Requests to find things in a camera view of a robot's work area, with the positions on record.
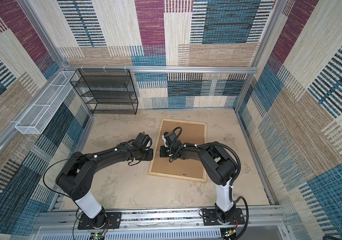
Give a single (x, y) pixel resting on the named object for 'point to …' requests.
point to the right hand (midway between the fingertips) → (161, 153)
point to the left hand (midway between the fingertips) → (152, 154)
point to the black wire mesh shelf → (106, 91)
